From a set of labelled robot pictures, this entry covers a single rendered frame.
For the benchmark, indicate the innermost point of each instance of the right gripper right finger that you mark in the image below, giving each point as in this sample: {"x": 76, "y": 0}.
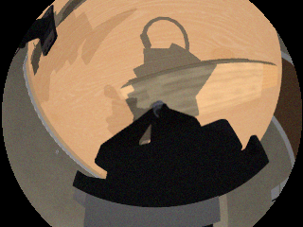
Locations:
{"x": 171, "y": 122}

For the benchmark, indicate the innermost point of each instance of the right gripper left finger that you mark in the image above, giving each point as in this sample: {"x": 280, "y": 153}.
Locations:
{"x": 130, "y": 136}

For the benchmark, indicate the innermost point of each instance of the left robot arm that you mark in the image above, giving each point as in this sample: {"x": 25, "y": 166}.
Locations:
{"x": 43, "y": 29}

